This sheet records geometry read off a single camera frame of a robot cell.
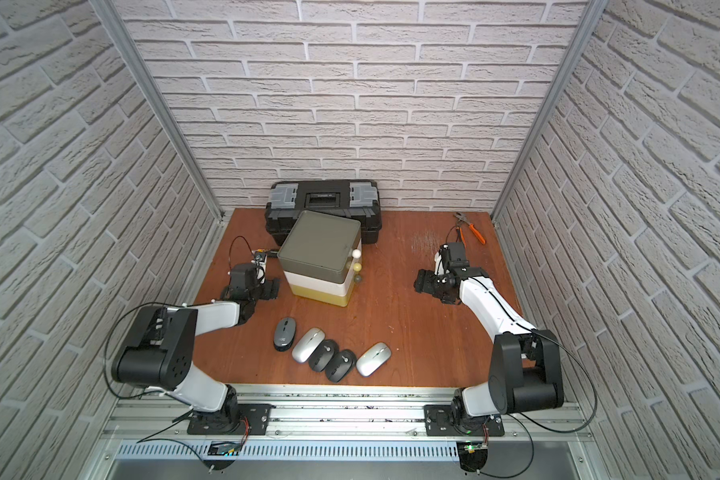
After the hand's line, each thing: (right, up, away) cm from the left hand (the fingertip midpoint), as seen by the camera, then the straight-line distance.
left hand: (262, 271), depth 96 cm
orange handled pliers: (+73, +19, +22) cm, 78 cm away
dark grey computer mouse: (+10, -18, -9) cm, 23 cm away
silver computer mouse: (+37, -24, -13) cm, 46 cm away
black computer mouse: (+28, -25, -15) cm, 40 cm away
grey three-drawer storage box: (+22, +6, -15) cm, 27 cm away
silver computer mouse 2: (+18, -21, -11) cm, 29 cm away
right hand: (+54, -4, -7) cm, 55 cm away
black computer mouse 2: (+22, -23, -13) cm, 35 cm away
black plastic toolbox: (+30, +24, +5) cm, 39 cm away
